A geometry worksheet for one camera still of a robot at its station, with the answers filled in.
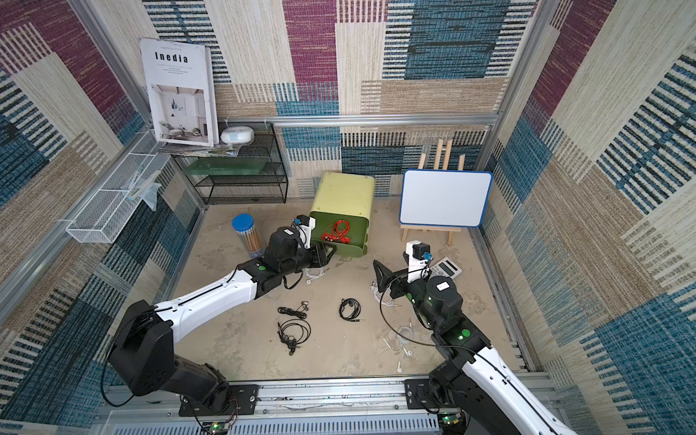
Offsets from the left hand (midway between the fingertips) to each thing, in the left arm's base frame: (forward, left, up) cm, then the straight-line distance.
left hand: (332, 246), depth 82 cm
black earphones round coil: (-9, -6, -20) cm, 22 cm away
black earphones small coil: (-12, +11, -19) cm, 25 cm away
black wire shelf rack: (+42, +29, -13) cm, 53 cm away
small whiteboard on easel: (+20, -38, -1) cm, 43 cm away
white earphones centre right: (-20, -13, +7) cm, 25 cm away
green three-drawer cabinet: (+14, -3, +2) cm, 14 cm away
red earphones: (+8, -3, -3) cm, 9 cm away
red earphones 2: (+5, 0, -3) cm, 6 cm away
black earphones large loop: (-18, +13, -20) cm, 30 cm away
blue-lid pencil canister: (+8, +28, +1) cm, 29 cm away
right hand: (-9, -16, +7) cm, 20 cm away
